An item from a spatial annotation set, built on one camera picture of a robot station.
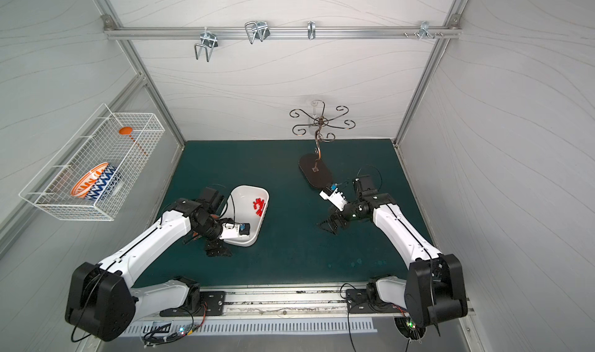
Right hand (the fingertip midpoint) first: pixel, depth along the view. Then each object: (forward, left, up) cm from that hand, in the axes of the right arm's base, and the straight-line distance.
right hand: (328, 215), depth 82 cm
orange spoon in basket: (+17, +71, +23) cm, 77 cm away
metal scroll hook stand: (+28, +6, -9) cm, 30 cm away
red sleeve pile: (+9, +28, -10) cm, 32 cm away
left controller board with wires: (-36, +53, -11) cm, 65 cm away
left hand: (-10, +34, -3) cm, 36 cm away
